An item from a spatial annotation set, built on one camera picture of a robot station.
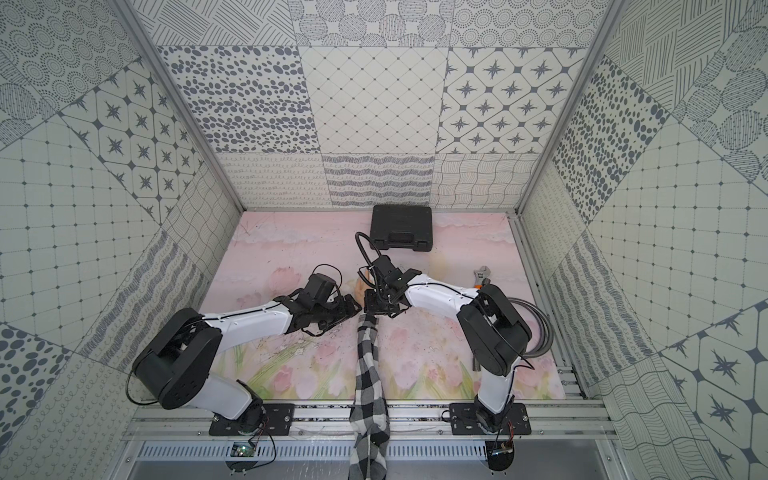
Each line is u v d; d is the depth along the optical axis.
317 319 0.74
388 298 0.66
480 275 1.01
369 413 0.70
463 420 0.73
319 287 0.72
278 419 0.74
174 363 0.44
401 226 1.11
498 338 0.47
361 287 0.95
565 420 0.76
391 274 0.72
